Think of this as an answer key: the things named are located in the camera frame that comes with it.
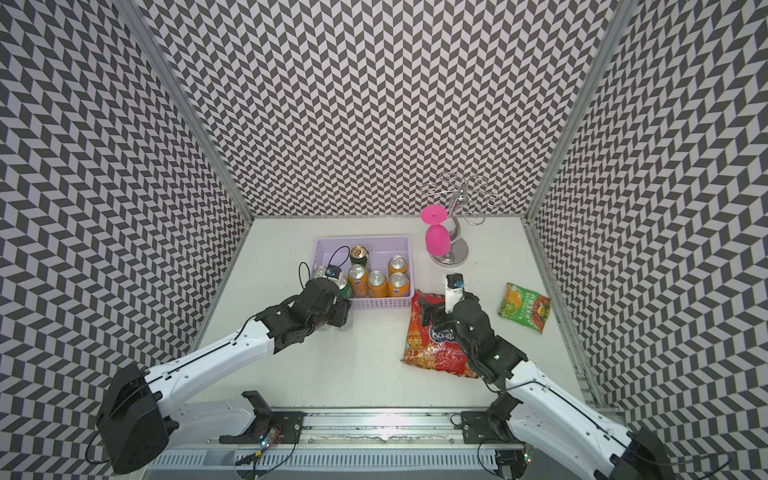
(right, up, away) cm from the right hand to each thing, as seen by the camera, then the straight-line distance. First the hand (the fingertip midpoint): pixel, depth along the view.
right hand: (436, 300), depth 79 cm
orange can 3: (-10, +2, +10) cm, 15 cm away
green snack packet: (+29, -4, +13) cm, 32 cm away
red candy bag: (-1, -14, +3) cm, 15 cm away
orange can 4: (-11, +8, +15) cm, 21 cm away
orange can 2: (-17, +3, +10) cm, 20 cm away
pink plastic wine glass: (+2, +16, +12) cm, 20 cm away
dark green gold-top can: (-23, +11, +15) cm, 30 cm away
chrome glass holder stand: (+9, +29, +3) cm, 30 cm away
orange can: (-22, +4, +10) cm, 25 cm away
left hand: (-26, -2, +3) cm, 27 cm away
